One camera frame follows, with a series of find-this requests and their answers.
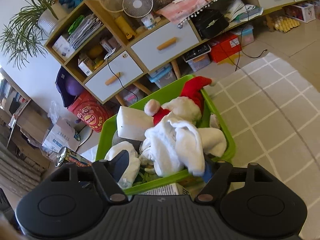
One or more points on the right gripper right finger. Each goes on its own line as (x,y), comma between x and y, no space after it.
(218,185)

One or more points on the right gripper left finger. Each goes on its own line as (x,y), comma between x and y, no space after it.
(108,174)

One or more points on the white foam block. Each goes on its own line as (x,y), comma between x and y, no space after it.
(133,123)

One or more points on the white cloth towel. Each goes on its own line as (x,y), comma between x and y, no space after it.
(174,144)

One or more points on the santa plush toy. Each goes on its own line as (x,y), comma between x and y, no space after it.
(188,106)

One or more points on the plush rabbit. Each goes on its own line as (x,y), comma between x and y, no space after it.
(146,172)

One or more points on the tall chip canister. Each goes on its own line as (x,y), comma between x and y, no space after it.
(66,155)

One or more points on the cardboard box on floor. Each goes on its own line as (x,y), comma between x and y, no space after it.
(62,134)

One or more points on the wooden cabinet with drawers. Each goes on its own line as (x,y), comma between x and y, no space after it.
(130,60)

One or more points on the stack of papers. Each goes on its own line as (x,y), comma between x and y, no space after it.
(89,25)

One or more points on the red shoe box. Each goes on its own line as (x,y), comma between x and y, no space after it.
(224,46)

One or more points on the black bag on shelf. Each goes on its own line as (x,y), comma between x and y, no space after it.
(209,23)

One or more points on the small white desk fan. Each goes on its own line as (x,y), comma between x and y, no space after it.
(140,9)

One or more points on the potted green plant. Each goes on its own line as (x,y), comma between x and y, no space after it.
(22,37)

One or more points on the yellow egg tray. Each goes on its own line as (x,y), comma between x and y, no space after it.
(284,24)

